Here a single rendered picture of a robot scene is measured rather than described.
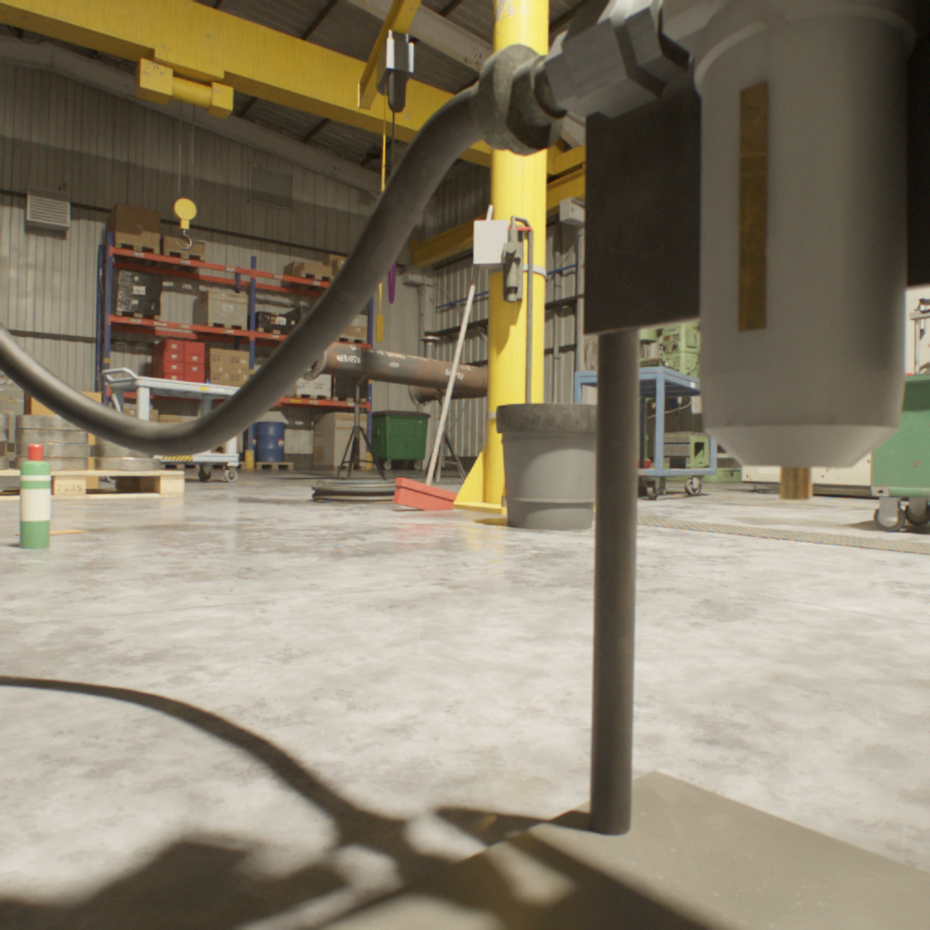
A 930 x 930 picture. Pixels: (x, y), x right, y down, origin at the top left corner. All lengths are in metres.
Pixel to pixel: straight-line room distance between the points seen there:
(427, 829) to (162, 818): 0.17
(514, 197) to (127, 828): 3.34
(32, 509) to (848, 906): 1.82
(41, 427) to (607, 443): 3.99
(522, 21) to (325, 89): 9.13
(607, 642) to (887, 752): 0.32
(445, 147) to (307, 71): 12.46
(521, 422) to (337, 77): 11.08
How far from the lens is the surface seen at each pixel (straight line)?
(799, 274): 0.29
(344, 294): 0.54
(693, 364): 11.02
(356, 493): 3.71
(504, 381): 3.43
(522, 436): 2.43
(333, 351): 7.03
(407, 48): 6.75
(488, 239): 3.49
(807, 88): 0.31
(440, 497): 3.28
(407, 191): 0.50
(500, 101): 0.43
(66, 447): 4.29
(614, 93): 0.40
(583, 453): 2.45
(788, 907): 0.44
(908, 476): 2.88
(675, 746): 0.63
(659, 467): 4.56
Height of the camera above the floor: 0.23
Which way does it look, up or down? level
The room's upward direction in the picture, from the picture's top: 1 degrees clockwise
